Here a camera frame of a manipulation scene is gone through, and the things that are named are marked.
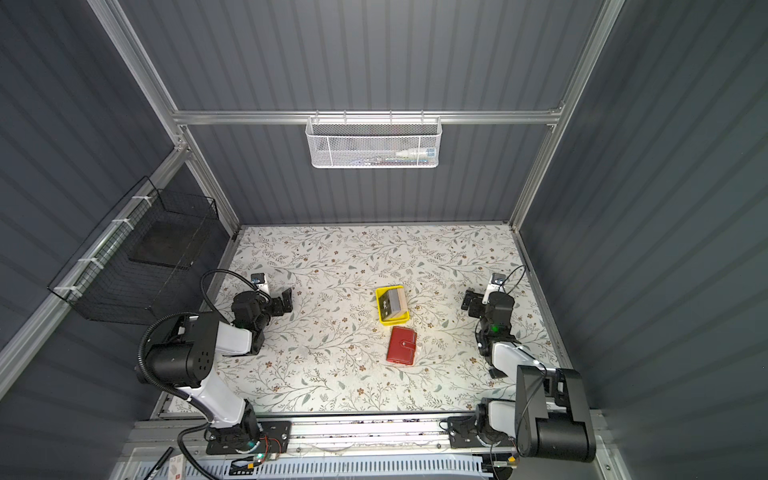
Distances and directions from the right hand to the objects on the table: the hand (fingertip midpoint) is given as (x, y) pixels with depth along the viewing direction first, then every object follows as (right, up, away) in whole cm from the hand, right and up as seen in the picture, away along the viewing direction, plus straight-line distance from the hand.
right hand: (491, 293), depth 90 cm
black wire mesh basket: (-91, +11, -15) cm, 93 cm away
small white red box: (-81, -38, -20) cm, 91 cm away
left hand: (-69, 0, +7) cm, 69 cm away
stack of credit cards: (-28, -3, +4) cm, 29 cm away
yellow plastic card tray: (-33, -5, +6) cm, 33 cm away
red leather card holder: (-27, -15, -3) cm, 31 cm away
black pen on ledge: (-85, -38, -20) cm, 95 cm away
